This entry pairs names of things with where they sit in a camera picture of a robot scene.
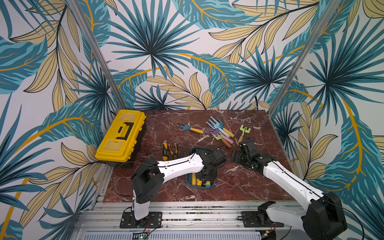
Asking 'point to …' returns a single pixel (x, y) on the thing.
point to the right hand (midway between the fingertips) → (237, 156)
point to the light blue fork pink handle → (216, 125)
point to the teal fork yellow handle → (221, 126)
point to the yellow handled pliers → (175, 154)
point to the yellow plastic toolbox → (123, 139)
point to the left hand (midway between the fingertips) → (209, 181)
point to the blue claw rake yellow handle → (186, 127)
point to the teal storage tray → (194, 181)
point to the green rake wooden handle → (243, 130)
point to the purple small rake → (215, 131)
